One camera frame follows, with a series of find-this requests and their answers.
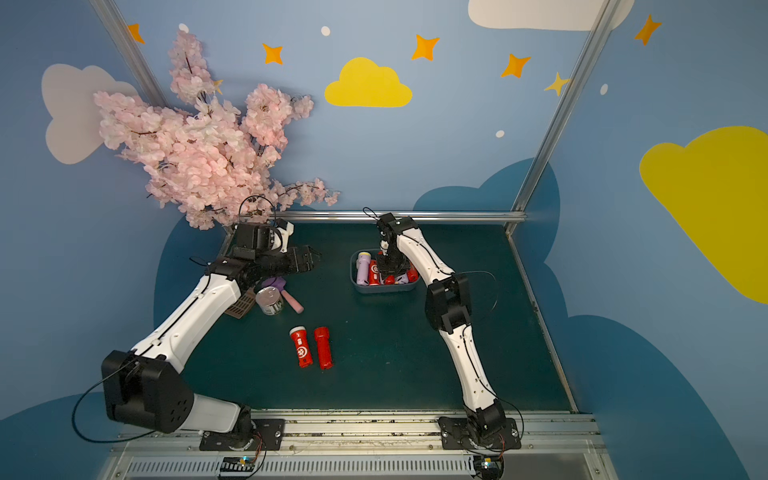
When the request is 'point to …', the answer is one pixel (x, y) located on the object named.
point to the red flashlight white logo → (374, 277)
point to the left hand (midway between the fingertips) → (311, 254)
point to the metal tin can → (269, 301)
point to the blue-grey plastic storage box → (379, 288)
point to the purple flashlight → (363, 264)
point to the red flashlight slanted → (412, 274)
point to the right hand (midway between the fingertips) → (392, 272)
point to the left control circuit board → (237, 464)
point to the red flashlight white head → (300, 339)
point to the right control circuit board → (489, 466)
